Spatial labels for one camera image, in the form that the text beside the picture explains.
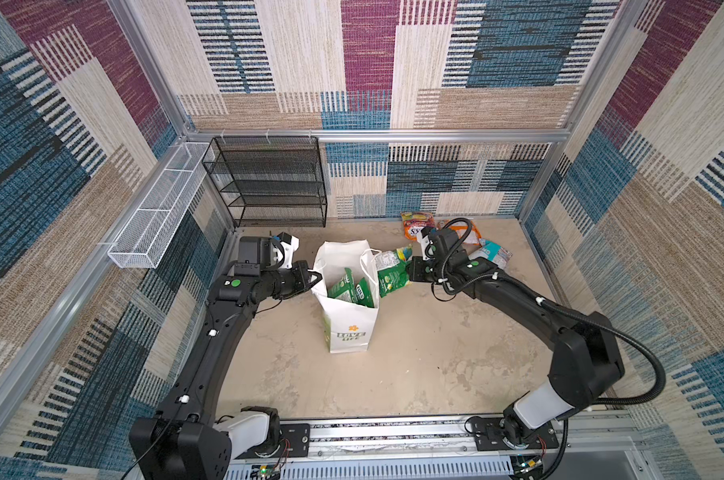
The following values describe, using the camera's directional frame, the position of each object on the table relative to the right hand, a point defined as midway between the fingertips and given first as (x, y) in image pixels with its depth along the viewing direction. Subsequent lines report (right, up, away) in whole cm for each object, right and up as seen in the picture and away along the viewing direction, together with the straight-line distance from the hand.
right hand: (408, 271), depth 86 cm
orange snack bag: (+28, +10, +26) cm, 39 cm away
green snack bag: (-4, -2, -1) cm, 5 cm away
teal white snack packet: (+32, +5, +19) cm, 38 cm away
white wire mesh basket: (-78, +12, +8) cm, 80 cm away
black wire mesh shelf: (-46, +31, +25) cm, 61 cm away
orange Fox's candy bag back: (+6, +17, +29) cm, 34 cm away
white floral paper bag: (-16, -13, -11) cm, 23 cm away
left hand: (-22, +1, -12) cm, 25 cm away
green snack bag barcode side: (-14, -5, -5) cm, 16 cm away
